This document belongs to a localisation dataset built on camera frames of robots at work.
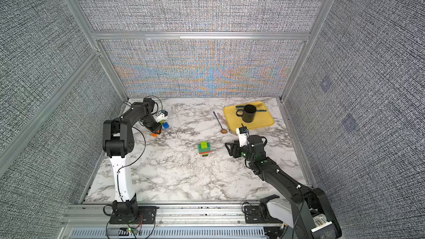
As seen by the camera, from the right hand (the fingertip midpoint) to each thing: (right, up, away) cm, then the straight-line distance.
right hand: (230, 139), depth 85 cm
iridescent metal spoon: (-2, +2, +16) cm, 16 cm away
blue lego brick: (-38, +6, +18) cm, 43 cm away
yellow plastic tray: (+4, +8, +22) cm, 23 cm away
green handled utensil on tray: (+11, +18, +29) cm, 36 cm away
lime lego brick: (-13, -3, 0) cm, 14 cm away
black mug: (+13, +14, +16) cm, 26 cm away
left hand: (-43, +4, +18) cm, 46 cm away
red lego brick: (-13, -8, +5) cm, 16 cm away
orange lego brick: (-44, 0, +15) cm, 47 cm away
